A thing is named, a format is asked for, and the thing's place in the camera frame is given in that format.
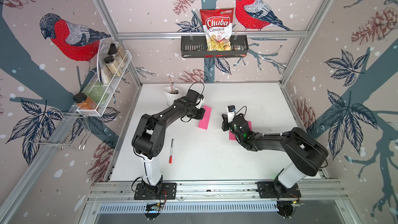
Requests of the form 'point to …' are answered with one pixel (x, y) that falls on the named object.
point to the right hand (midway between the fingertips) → (222, 114)
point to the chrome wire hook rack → (65, 129)
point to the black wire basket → (195, 47)
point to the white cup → (169, 96)
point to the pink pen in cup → (172, 89)
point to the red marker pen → (170, 157)
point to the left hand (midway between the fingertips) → (205, 112)
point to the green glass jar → (95, 90)
